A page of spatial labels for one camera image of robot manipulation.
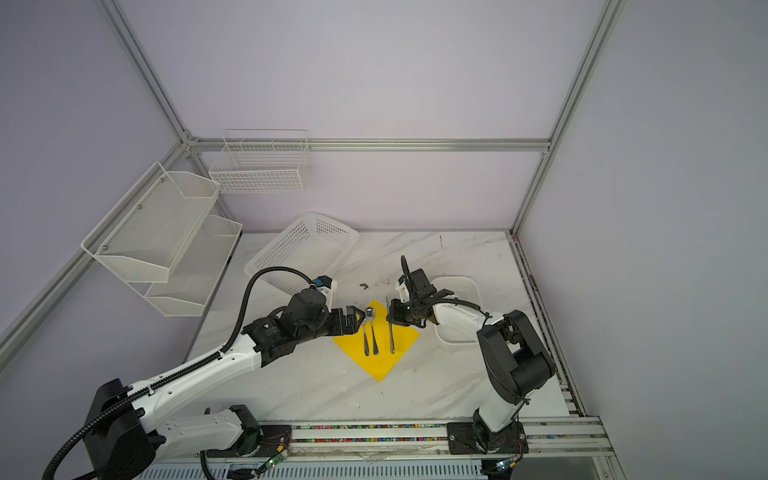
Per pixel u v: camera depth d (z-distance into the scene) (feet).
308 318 1.98
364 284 3.43
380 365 2.84
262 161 3.14
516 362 1.52
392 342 2.78
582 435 2.50
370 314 2.97
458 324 1.89
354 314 2.32
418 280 2.42
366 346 2.92
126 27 2.31
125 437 1.24
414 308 2.37
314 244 3.76
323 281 2.32
